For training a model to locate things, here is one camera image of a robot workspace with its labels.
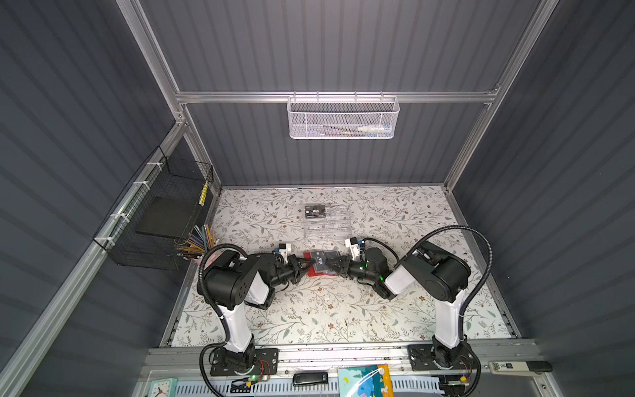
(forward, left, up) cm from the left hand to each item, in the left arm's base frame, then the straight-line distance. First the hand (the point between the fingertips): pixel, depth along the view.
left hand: (319, 264), depth 86 cm
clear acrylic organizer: (+19, -6, -7) cm, 22 cm away
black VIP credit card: (+23, +2, +2) cm, 23 cm away
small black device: (-33, +5, -4) cm, 34 cm away
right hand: (0, -3, -1) cm, 4 cm away
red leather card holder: (-1, 0, -1) cm, 2 cm away
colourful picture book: (-34, -13, -7) cm, 37 cm away
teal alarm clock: (-35, +43, -6) cm, 56 cm away
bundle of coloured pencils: (+9, +43, +4) cm, 44 cm away
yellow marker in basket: (+17, +39, +19) cm, 47 cm away
